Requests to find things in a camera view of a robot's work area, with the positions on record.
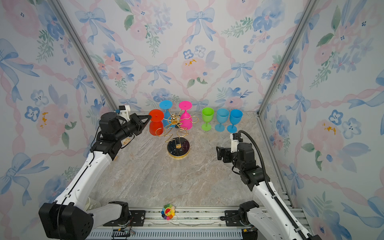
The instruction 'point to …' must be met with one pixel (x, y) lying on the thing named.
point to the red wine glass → (156, 122)
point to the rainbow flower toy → (168, 211)
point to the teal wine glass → (222, 116)
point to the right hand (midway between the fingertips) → (224, 146)
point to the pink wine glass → (186, 121)
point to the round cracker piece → (126, 141)
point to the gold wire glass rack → (178, 148)
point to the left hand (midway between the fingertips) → (151, 114)
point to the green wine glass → (207, 115)
